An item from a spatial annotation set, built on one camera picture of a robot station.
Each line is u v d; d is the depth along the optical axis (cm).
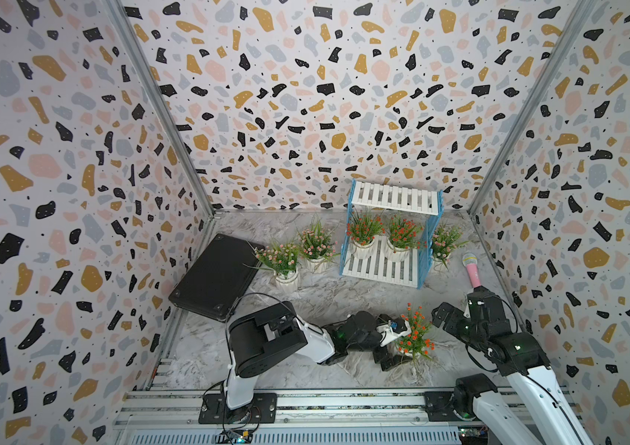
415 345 73
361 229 97
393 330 70
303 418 73
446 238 95
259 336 50
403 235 93
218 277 96
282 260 85
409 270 100
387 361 73
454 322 68
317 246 93
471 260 102
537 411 44
